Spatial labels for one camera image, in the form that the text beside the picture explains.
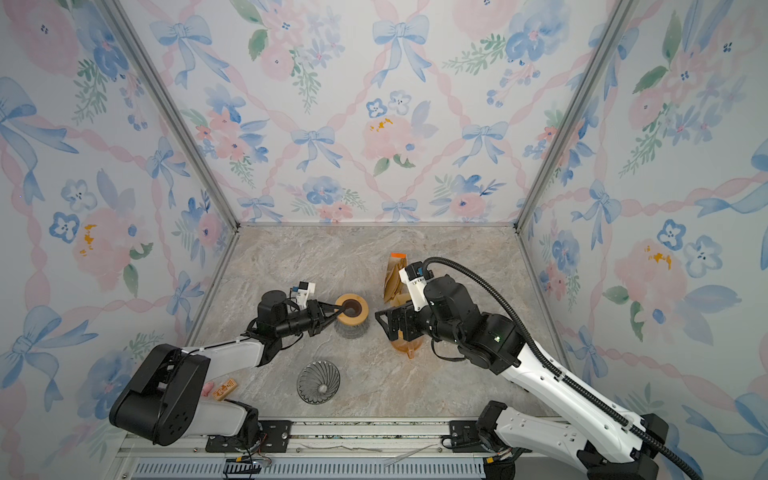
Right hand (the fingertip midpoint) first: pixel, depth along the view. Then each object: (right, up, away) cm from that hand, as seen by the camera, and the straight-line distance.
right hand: (390, 308), depth 66 cm
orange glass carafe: (+5, -16, +24) cm, 29 cm away
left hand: (-13, -3, +16) cm, 20 cm away
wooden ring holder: (-10, -4, +20) cm, 23 cm away
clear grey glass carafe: (-11, -11, +22) cm, 27 cm away
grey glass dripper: (-19, -22, +14) cm, 32 cm away
